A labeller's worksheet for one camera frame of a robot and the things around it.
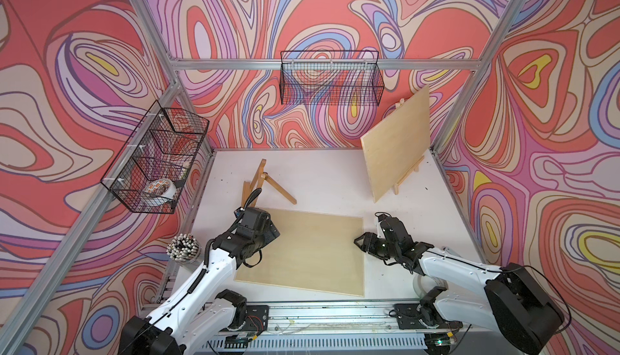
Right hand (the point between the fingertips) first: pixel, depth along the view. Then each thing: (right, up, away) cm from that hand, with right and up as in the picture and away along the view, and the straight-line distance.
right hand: (360, 249), depth 86 cm
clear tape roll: (+19, -9, -8) cm, 22 cm away
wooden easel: (+29, +30, +21) cm, 47 cm away
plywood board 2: (+15, +39, +4) cm, 42 cm away
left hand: (-32, +7, -4) cm, 32 cm away
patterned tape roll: (-63, +24, -14) cm, 69 cm away
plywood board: (-17, -2, +4) cm, 18 cm away
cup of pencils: (-55, +6, -17) cm, 58 cm away
